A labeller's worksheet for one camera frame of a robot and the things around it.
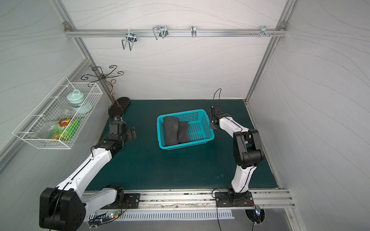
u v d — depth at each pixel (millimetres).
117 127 617
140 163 866
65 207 385
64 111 694
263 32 765
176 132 909
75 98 657
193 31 771
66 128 572
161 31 764
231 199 662
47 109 637
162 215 702
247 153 500
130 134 765
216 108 784
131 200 735
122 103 1136
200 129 1018
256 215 703
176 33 808
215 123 717
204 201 749
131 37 783
